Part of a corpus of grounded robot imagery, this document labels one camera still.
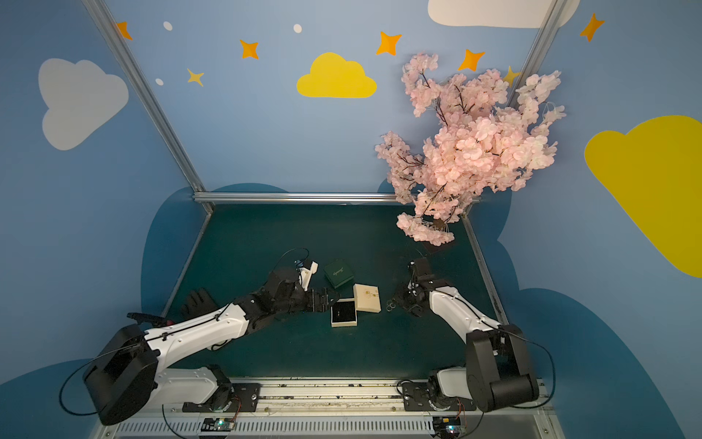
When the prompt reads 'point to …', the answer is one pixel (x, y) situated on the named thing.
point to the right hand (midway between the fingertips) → (399, 298)
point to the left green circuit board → (218, 424)
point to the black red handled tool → (151, 319)
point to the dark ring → (389, 305)
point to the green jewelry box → (337, 273)
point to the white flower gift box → (366, 298)
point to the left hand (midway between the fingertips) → (336, 296)
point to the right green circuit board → (448, 426)
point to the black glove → (197, 303)
